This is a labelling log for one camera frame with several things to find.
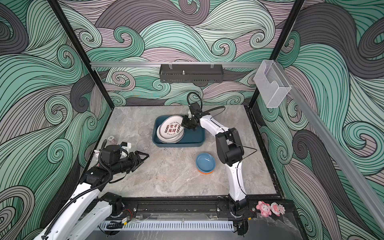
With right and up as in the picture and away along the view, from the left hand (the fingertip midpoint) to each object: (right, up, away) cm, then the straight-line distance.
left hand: (147, 156), depth 75 cm
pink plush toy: (+58, -24, -4) cm, 63 cm away
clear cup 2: (-8, +3, +20) cm, 22 cm away
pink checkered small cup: (-28, +5, +20) cm, 35 cm away
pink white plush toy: (+65, -25, -4) cm, 69 cm away
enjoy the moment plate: (+9, +12, +25) cm, 29 cm away
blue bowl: (+31, -6, +9) cm, 33 cm away
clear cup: (-10, +11, +26) cm, 30 cm away
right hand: (+17, +16, +23) cm, 32 cm away
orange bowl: (+30, -11, +6) cm, 33 cm away
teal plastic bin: (+23, +7, +23) cm, 33 cm away
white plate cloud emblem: (+9, +5, +21) cm, 24 cm away
